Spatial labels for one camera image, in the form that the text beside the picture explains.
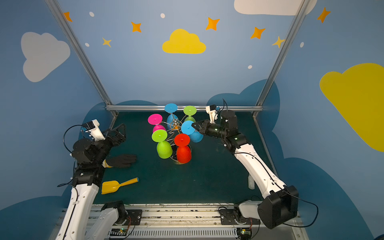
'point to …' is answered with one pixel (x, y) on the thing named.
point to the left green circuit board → (118, 232)
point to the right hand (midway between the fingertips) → (193, 123)
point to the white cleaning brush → (251, 182)
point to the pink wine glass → (155, 119)
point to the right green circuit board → (244, 233)
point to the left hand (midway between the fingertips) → (115, 126)
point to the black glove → (122, 160)
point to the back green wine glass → (190, 110)
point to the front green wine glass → (164, 149)
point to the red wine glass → (184, 150)
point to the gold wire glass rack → (174, 158)
